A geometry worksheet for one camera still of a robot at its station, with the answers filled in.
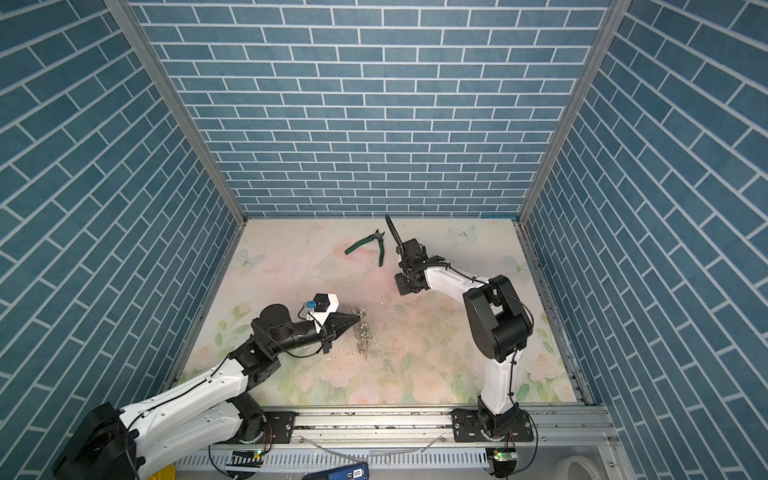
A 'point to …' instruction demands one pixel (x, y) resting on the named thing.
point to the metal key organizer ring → (362, 332)
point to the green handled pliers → (377, 235)
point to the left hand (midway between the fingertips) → (357, 321)
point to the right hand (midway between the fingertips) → (404, 280)
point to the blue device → (355, 471)
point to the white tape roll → (562, 468)
